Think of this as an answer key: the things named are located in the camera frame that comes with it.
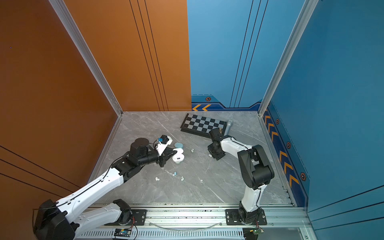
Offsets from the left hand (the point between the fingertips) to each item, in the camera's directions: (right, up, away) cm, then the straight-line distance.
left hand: (176, 149), depth 75 cm
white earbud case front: (+2, -1, -1) cm, 3 cm away
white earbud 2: (-12, -18, +10) cm, 24 cm away
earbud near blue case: (+7, -4, +22) cm, 23 cm away
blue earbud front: (-2, -16, +13) cm, 20 cm away
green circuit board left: (-25, -40, -3) cm, 47 cm away
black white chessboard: (+14, +12, +33) cm, 38 cm away
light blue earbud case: (-1, -1, +21) cm, 21 cm away
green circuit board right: (+39, -38, -5) cm, 54 cm away
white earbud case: (+1, -4, -3) cm, 5 cm away
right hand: (+18, -5, +21) cm, 28 cm away
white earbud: (+19, -7, +19) cm, 28 cm away
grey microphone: (+33, +10, +33) cm, 48 cm away
